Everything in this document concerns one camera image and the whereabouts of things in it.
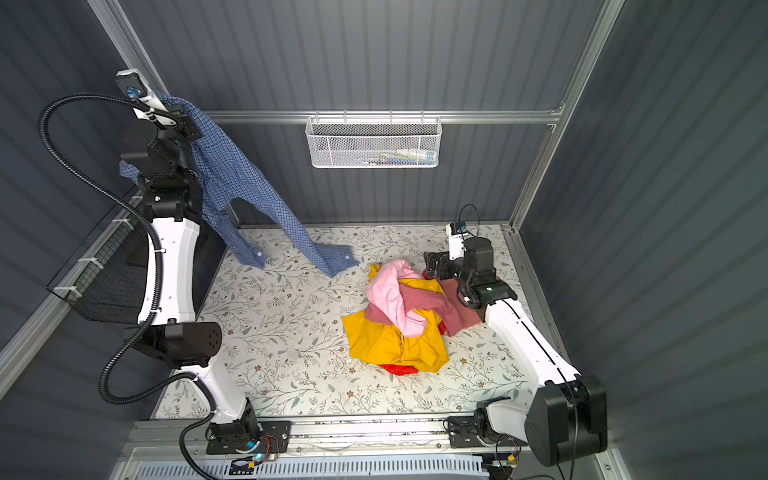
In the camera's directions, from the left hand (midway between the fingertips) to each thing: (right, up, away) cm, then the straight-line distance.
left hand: (152, 92), depth 57 cm
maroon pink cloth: (+64, -48, +30) cm, 85 cm away
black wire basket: (-18, -37, +9) cm, 42 cm away
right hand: (+61, -31, +25) cm, 73 cm away
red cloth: (+49, -64, +26) cm, 84 cm away
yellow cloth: (+41, -57, +29) cm, 76 cm away
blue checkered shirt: (-13, -18, +67) cm, 70 cm away
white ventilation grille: (+56, -85, +17) cm, 103 cm away
